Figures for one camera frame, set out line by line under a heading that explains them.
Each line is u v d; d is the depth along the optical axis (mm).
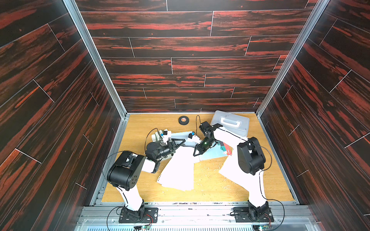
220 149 986
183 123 1150
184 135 1070
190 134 881
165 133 827
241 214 734
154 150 702
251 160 551
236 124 979
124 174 480
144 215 729
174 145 750
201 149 821
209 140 809
